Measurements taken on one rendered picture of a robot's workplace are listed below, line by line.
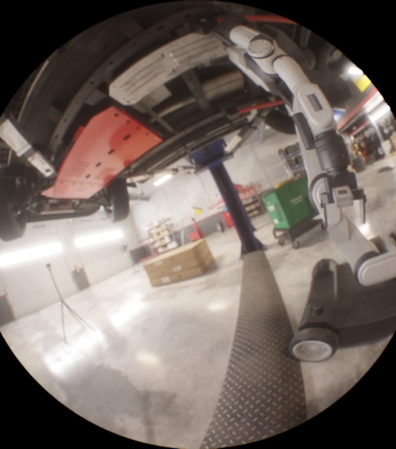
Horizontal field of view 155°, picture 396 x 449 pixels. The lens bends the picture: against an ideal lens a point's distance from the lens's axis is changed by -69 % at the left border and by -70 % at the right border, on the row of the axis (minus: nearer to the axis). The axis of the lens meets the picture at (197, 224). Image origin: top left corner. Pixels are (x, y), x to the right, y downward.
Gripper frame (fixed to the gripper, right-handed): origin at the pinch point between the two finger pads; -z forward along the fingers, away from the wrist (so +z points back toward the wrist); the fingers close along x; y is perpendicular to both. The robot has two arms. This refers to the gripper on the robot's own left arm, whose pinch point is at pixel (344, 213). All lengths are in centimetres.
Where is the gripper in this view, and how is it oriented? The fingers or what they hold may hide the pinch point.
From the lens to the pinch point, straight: 42.2
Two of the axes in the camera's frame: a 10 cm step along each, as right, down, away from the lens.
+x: -6.7, 0.9, 7.4
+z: -2.6, -9.6, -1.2
